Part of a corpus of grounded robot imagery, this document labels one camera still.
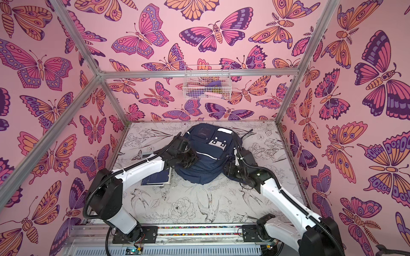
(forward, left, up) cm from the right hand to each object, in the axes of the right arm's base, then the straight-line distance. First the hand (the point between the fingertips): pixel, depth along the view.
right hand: (227, 167), depth 82 cm
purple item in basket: (+45, +7, +21) cm, 50 cm away
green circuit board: (-35, +43, -15) cm, 57 cm away
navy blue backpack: (+18, +6, -5) cm, 20 cm away
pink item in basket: (+32, +6, +22) cm, 39 cm away
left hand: (+6, +12, +1) cm, 13 cm away
